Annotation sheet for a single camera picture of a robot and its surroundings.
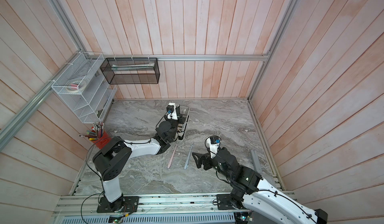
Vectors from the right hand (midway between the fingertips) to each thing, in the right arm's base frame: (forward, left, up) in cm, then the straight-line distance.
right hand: (199, 151), depth 72 cm
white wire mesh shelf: (+26, +62, +14) cm, 68 cm away
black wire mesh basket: (+57, +49, +7) cm, 76 cm away
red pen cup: (+10, +58, -10) cm, 59 cm away
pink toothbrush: (+6, +16, -18) cm, 24 cm away
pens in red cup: (+12, +59, -3) cm, 61 cm away
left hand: (+24, +11, +6) cm, 27 cm away
